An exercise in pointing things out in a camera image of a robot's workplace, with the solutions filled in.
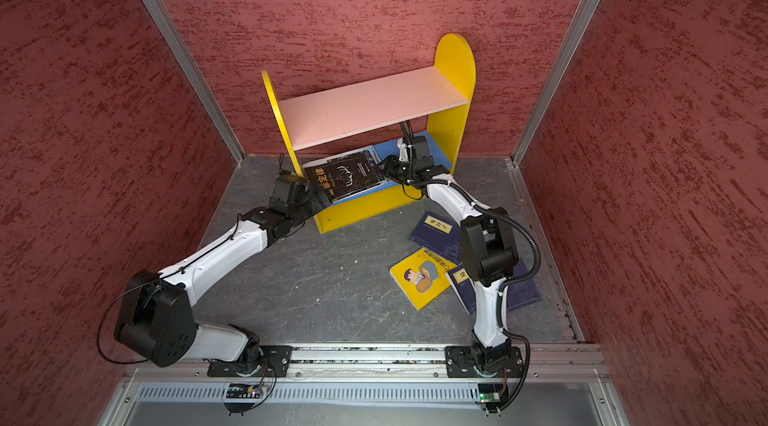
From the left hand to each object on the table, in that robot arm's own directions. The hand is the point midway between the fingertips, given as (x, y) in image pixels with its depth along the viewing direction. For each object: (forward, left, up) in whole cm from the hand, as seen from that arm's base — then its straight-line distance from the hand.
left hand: (320, 205), depth 87 cm
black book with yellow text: (+12, -6, +1) cm, 14 cm away
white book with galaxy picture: (+22, -15, 0) cm, 27 cm away
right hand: (+11, -17, +3) cm, 21 cm away
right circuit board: (-44, -46, -15) cm, 66 cm away
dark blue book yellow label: (-3, -38, -13) cm, 40 cm away
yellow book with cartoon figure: (-16, -31, -13) cm, 38 cm away
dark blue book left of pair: (-19, -44, -13) cm, 49 cm away
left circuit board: (-45, +13, -15) cm, 49 cm away
